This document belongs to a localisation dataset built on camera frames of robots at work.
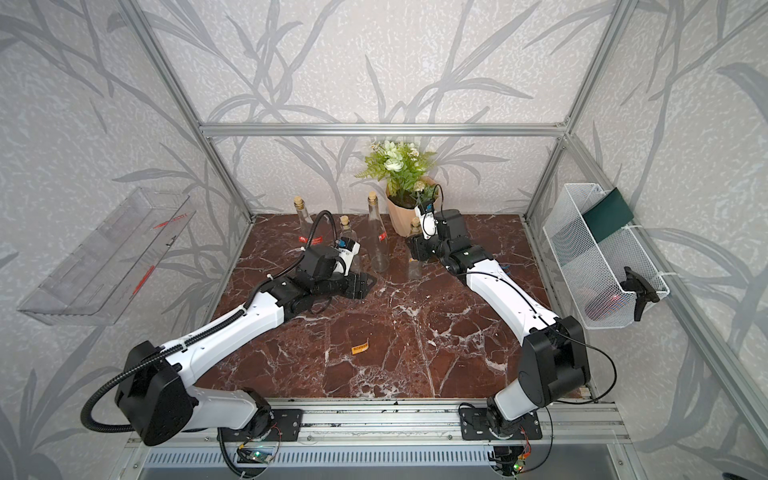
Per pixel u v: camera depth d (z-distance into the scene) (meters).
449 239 0.63
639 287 0.57
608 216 0.71
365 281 0.75
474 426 0.72
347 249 0.71
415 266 1.04
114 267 0.68
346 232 0.88
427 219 0.71
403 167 0.96
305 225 0.86
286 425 0.74
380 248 1.07
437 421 0.75
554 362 0.43
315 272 0.60
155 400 0.40
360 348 0.87
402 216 1.04
